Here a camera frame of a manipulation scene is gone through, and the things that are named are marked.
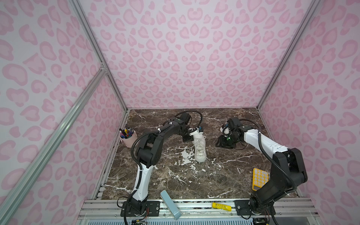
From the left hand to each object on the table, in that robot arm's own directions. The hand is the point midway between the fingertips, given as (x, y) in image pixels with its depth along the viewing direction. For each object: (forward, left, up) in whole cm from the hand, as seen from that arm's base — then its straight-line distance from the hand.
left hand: (192, 135), depth 98 cm
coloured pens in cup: (-2, +43, +7) cm, 44 cm away
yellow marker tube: (-42, -10, -2) cm, 43 cm away
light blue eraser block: (-43, +13, 0) cm, 44 cm away
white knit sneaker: (-8, -4, +2) cm, 10 cm away
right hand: (-10, -16, +6) cm, 20 cm away
